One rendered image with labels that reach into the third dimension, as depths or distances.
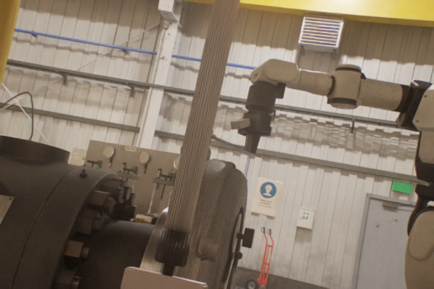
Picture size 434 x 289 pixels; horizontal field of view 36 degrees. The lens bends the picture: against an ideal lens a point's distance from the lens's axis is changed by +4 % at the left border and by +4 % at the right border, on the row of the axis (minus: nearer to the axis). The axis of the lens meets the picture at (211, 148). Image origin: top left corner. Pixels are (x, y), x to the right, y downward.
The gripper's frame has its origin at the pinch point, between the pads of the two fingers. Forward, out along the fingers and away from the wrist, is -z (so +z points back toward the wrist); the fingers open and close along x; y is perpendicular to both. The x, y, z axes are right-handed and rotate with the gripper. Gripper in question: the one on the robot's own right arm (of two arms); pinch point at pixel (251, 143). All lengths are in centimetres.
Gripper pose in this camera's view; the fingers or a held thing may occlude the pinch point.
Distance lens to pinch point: 197.4
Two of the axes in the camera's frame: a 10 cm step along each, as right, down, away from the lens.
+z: 2.2, -9.5, 2.1
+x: 6.3, -0.3, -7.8
